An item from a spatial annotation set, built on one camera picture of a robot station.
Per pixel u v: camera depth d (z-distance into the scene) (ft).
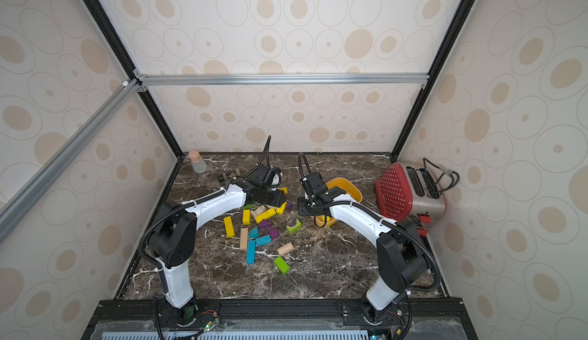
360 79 5.04
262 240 2.97
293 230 3.00
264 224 3.08
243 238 2.94
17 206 1.70
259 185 2.38
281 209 3.21
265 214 3.11
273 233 3.00
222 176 3.51
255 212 3.16
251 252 2.86
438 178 2.80
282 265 2.73
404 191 2.77
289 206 3.27
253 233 2.99
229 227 3.03
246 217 3.09
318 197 2.09
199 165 3.70
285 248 2.86
